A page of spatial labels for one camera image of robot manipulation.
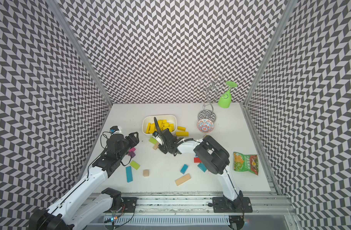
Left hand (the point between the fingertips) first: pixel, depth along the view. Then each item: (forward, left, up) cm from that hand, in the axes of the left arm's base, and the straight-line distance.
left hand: (135, 135), depth 82 cm
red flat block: (-7, -37, -18) cm, 41 cm away
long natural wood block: (-19, -27, -17) cm, 37 cm away
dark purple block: (-7, +3, -10) cm, 12 cm away
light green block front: (-11, +2, -15) cm, 19 cm away
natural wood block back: (+1, -9, -15) cm, 18 cm away
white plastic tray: (+22, -14, -16) cm, 30 cm away
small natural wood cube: (-16, -5, -16) cm, 23 cm away
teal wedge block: (-12, -39, -17) cm, 44 cm away
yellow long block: (+16, -3, -13) cm, 21 cm away
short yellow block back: (+16, -27, -15) cm, 35 cm away
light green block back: (+7, -7, -17) cm, 19 cm away
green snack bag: (-11, -64, -13) cm, 66 cm away
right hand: (+3, -13, -17) cm, 22 cm away
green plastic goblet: (+22, -55, +6) cm, 59 cm away
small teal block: (-14, -28, -15) cm, 35 cm away
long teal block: (-16, +4, -16) cm, 23 cm away
